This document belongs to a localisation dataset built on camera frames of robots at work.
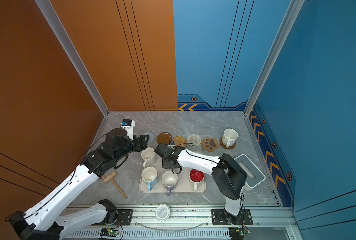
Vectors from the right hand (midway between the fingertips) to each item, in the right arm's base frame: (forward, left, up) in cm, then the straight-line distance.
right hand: (166, 164), depth 86 cm
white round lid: (-25, 0, 0) cm, 25 cm away
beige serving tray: (-10, -10, -5) cm, 15 cm away
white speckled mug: (+20, -41, -1) cm, 45 cm away
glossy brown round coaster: (+22, +4, -3) cm, 22 cm away
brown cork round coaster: (+15, -37, -5) cm, 40 cm away
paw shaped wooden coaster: (+17, -28, -6) cm, 33 cm away
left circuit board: (-32, +26, -7) cm, 42 cm away
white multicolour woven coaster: (+20, -17, -4) cm, 27 cm away
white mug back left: (+7, +12, -1) cm, 14 cm away
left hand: (+5, +9, +22) cm, 24 cm away
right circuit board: (-32, -35, -7) cm, 48 cm away
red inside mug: (-6, -17, -4) cm, 19 cm away
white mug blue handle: (-5, +10, -5) cm, 12 cm away
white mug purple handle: (-7, -2, -5) cm, 9 cm away
